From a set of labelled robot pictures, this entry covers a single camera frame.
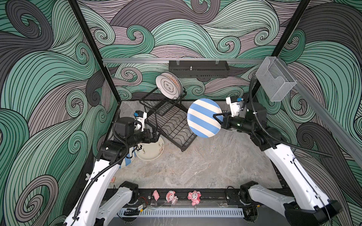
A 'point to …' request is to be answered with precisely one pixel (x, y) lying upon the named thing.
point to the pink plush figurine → (195, 197)
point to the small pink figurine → (156, 195)
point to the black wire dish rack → (169, 117)
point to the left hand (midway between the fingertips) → (155, 129)
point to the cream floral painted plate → (151, 151)
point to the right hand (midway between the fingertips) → (215, 116)
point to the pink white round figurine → (171, 197)
